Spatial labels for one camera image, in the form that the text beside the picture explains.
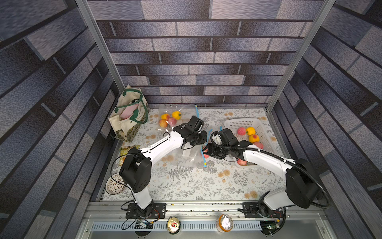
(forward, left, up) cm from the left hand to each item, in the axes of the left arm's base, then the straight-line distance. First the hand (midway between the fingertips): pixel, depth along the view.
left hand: (208, 139), depth 83 cm
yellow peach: (+26, +31, -10) cm, 41 cm away
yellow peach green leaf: (+28, +22, -10) cm, 37 cm away
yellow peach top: (+14, -31, -10) cm, 36 cm away
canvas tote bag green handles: (+20, +50, +2) cm, 54 cm away
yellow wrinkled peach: (+20, +31, -10) cm, 38 cm away
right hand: (-6, +3, -5) cm, 8 cm away
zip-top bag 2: (+20, -11, -16) cm, 28 cm away
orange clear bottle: (-39, -5, -5) cm, 40 cm away
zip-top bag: (-5, +10, -10) cm, 15 cm away
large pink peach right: (+4, -34, -11) cm, 36 cm away
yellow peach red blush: (+7, -31, -9) cm, 33 cm away
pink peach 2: (+15, -25, -12) cm, 32 cm away
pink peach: (-9, +2, -3) cm, 10 cm away
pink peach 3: (-20, -11, +13) cm, 26 cm away
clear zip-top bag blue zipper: (+29, +26, -12) cm, 41 cm away
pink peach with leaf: (+22, +24, -11) cm, 34 cm away
